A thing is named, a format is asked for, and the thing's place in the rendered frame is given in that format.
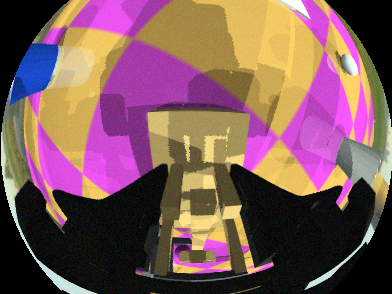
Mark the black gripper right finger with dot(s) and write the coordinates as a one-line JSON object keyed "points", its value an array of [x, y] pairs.
{"points": [[271, 216]]}

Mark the purple ball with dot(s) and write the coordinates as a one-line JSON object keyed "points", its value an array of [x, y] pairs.
{"points": [[181, 248]]}

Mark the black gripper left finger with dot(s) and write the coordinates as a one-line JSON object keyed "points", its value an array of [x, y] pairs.
{"points": [[128, 218]]}

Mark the white ball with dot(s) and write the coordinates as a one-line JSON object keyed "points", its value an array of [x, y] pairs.
{"points": [[349, 64]]}

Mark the blue mug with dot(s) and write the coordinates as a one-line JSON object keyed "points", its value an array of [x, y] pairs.
{"points": [[36, 70]]}

